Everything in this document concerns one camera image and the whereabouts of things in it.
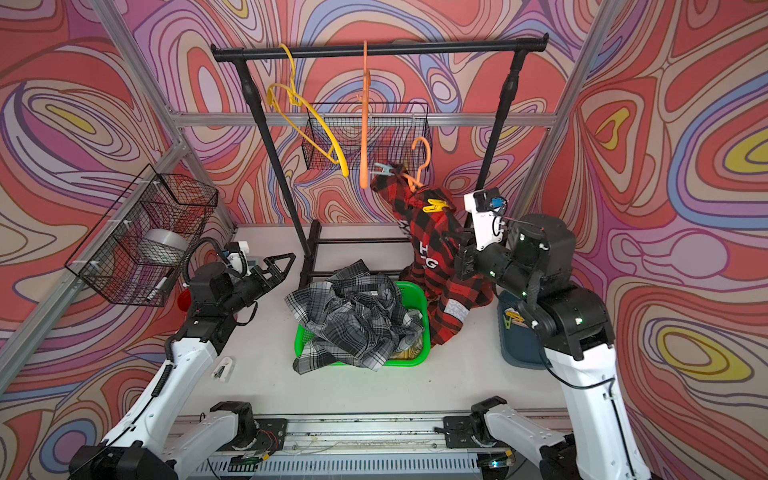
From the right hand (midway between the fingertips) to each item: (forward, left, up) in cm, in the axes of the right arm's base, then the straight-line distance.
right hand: (447, 241), depth 56 cm
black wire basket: (+6, +75, -9) cm, 76 cm away
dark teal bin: (-2, -28, -46) cm, 54 cm away
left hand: (+9, +37, -17) cm, 41 cm away
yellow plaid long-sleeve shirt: (-6, +6, -40) cm, 41 cm away
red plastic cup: (+8, +69, -29) cm, 76 cm away
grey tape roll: (+11, +66, -10) cm, 67 cm away
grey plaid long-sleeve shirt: (-2, +21, -27) cm, 34 cm away
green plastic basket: (+10, +4, -37) cm, 38 cm away
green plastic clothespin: (+4, -25, -43) cm, 50 cm away
